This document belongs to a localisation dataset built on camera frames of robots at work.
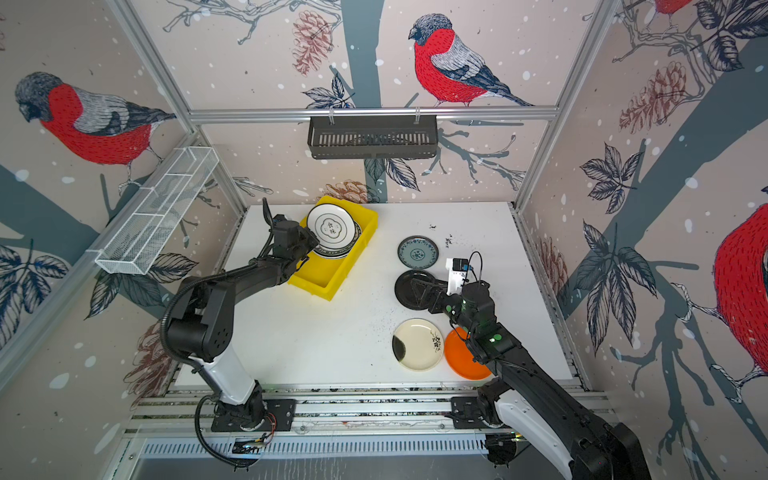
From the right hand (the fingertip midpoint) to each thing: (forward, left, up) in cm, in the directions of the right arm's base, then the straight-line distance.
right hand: (424, 278), depth 78 cm
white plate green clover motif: (+25, +29, -10) cm, 40 cm away
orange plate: (-15, -11, -17) cm, 25 cm away
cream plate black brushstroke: (-11, +1, -19) cm, 22 cm away
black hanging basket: (+53, +18, +10) cm, 57 cm away
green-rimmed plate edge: (+19, +29, -14) cm, 37 cm away
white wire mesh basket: (+4, +72, +14) cm, 73 cm away
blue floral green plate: (+22, 0, -18) cm, 29 cm away
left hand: (+21, +33, -3) cm, 40 cm away
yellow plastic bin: (+9, +32, -15) cm, 36 cm away
